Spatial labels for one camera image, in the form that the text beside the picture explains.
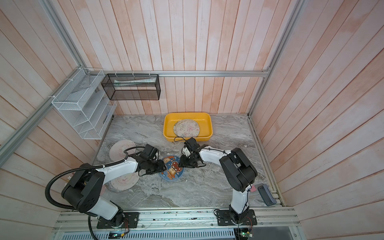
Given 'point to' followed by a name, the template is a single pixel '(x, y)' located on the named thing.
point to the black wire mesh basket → (131, 86)
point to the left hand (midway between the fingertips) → (163, 171)
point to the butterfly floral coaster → (186, 128)
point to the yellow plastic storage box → (204, 119)
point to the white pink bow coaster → (126, 182)
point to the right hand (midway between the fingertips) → (181, 165)
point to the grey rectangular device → (268, 198)
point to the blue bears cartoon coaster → (174, 171)
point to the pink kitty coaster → (116, 150)
